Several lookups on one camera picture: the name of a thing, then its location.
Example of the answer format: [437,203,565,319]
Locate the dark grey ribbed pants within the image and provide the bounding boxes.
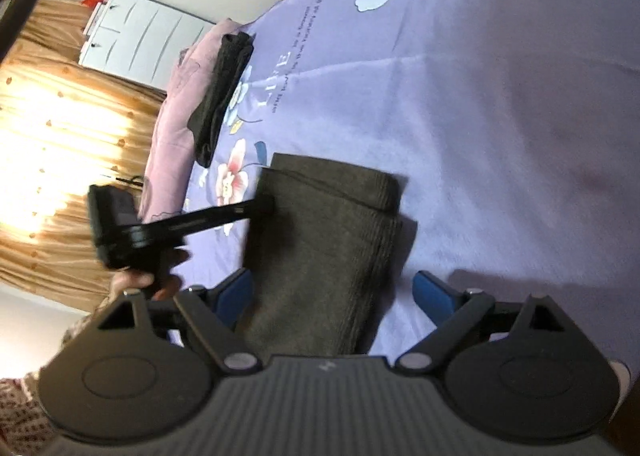
[235,153,407,358]

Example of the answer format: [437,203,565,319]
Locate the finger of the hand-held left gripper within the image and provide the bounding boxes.
[142,193,277,238]

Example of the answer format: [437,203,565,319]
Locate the person's left hand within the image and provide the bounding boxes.
[109,247,192,303]

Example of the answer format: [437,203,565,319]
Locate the red patterned clothing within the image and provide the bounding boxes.
[0,373,57,456]

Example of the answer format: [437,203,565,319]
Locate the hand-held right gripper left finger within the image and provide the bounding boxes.
[94,269,264,375]

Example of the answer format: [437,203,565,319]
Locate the lilac floral bed sheet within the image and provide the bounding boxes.
[165,0,640,377]

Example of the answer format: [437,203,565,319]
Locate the pink quilt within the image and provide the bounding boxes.
[136,18,242,224]

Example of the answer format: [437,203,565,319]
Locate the folded dark pants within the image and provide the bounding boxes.
[186,31,257,168]

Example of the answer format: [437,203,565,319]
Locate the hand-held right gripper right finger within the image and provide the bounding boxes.
[394,270,577,378]

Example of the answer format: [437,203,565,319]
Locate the golden dotted curtain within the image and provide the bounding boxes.
[0,0,168,313]

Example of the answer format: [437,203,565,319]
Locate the white cabinet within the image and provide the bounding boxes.
[77,0,217,91]

